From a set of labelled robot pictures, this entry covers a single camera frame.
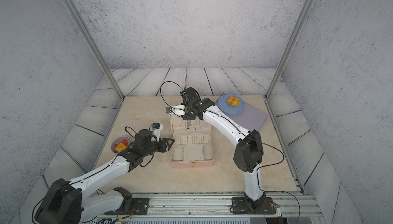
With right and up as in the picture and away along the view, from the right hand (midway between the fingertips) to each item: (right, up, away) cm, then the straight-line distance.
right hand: (185, 107), depth 84 cm
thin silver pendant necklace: (+5, -11, +5) cm, 13 cm away
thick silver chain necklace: (+1, -12, +5) cm, 13 cm away
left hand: (-6, -18, -1) cm, 19 cm away
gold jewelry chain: (-3, -10, +5) cm, 12 cm away
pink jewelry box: (+3, -21, +4) cm, 22 cm away
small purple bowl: (-41, -20, +7) cm, 46 cm away
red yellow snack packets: (-38, -23, +6) cm, 45 cm away
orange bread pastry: (+33, +5, +30) cm, 45 cm away
